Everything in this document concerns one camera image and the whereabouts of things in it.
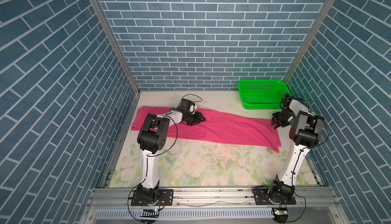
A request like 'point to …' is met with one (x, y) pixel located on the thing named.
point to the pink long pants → (257, 130)
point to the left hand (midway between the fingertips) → (205, 121)
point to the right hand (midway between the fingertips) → (273, 124)
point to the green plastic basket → (262, 94)
